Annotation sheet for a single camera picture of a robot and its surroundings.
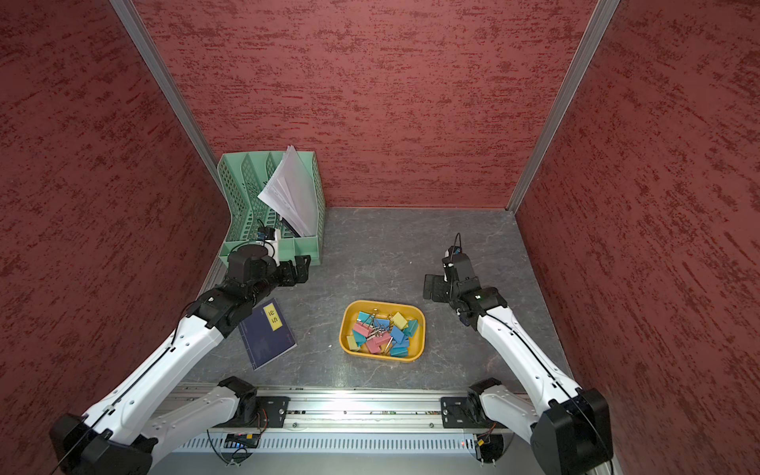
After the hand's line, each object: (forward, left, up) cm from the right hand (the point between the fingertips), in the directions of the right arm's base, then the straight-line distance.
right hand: (439, 288), depth 83 cm
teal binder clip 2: (-11, +23, -9) cm, 27 cm away
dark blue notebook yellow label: (-8, +53, -12) cm, 55 cm away
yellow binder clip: (-5, +12, -10) cm, 16 cm away
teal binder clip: (-7, +8, -10) cm, 15 cm away
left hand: (+3, +40, +10) cm, 42 cm away
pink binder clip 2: (-12, +20, -10) cm, 25 cm away
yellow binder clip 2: (-12, +26, -10) cm, 30 cm away
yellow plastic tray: (-1, +17, -11) cm, 20 cm away
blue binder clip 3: (-12, +11, -10) cm, 19 cm away
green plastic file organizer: (+38, +64, +12) cm, 76 cm away
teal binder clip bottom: (-14, +12, -11) cm, 22 cm away
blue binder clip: (-5, +17, -12) cm, 22 cm away
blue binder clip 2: (-10, +13, -10) cm, 19 cm away
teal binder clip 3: (-4, +22, -10) cm, 25 cm away
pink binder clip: (-9, +22, -7) cm, 25 cm away
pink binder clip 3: (-10, +17, -10) cm, 22 cm away
